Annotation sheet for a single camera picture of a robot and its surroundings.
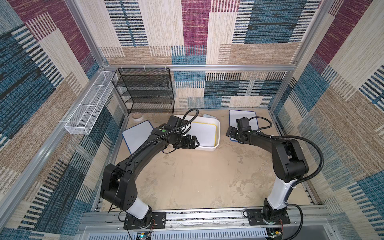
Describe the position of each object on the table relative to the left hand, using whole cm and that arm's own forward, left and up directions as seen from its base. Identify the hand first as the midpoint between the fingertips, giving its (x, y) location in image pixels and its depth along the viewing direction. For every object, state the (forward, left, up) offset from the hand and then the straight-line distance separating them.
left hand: (194, 144), depth 82 cm
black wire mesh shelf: (+46, +35, +1) cm, 58 cm away
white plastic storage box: (+28, -12, -13) cm, 33 cm away
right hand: (+15, -28, -12) cm, 34 cm away
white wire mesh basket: (+21, +67, +1) cm, 70 cm away
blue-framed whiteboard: (+39, -33, -18) cm, 54 cm away
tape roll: (+36, +42, -15) cm, 57 cm away
